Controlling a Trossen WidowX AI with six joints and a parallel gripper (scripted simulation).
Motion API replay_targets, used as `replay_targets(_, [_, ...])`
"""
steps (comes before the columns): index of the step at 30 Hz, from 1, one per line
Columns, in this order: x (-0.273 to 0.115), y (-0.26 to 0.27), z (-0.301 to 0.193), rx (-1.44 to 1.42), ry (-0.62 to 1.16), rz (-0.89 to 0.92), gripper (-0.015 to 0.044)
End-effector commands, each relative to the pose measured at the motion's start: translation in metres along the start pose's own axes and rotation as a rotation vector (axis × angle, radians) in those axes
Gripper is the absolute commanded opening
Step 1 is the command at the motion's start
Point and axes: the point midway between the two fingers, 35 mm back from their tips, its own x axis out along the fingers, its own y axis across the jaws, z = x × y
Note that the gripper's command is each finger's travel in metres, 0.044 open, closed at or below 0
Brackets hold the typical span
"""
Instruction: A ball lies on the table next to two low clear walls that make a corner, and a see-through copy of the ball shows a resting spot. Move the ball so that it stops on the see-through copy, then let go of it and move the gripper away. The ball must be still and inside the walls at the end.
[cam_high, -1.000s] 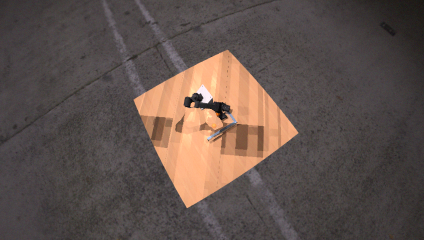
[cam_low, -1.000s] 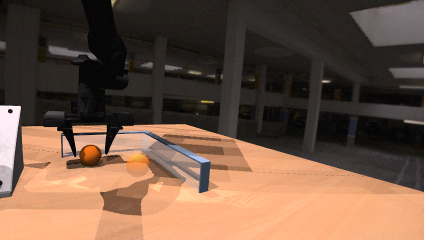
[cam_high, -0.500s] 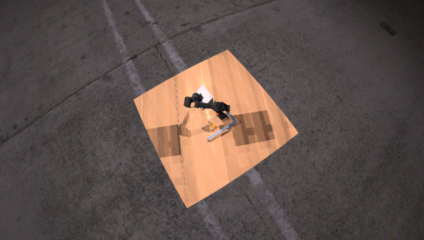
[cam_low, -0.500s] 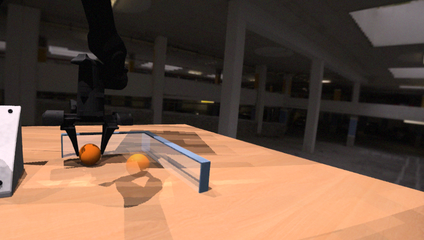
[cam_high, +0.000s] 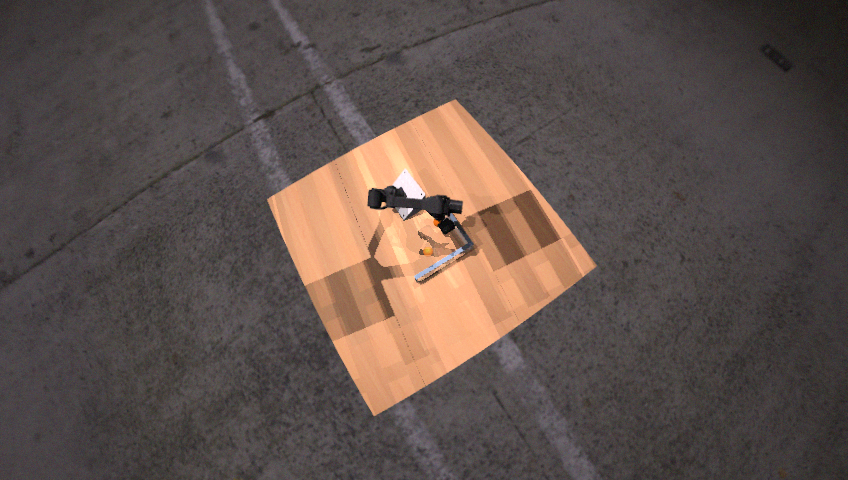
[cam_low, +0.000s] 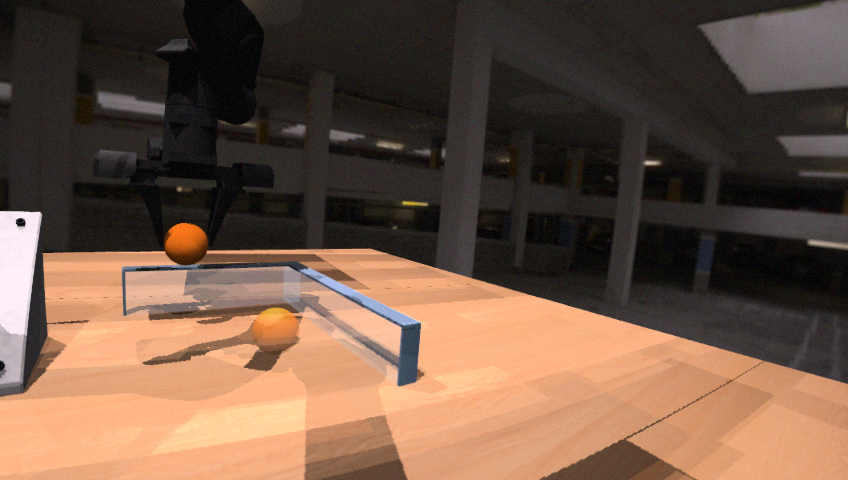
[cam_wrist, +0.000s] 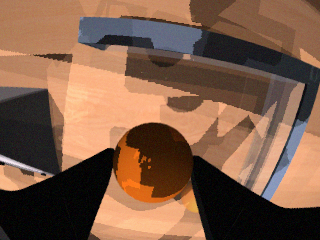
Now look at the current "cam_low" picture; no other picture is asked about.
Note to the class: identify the low clear l-shaped wall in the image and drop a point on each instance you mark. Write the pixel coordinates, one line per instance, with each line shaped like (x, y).
(368, 336)

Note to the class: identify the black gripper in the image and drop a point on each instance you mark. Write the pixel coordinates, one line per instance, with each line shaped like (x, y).
(189, 138)

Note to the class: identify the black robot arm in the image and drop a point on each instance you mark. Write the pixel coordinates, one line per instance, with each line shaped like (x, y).
(221, 74)

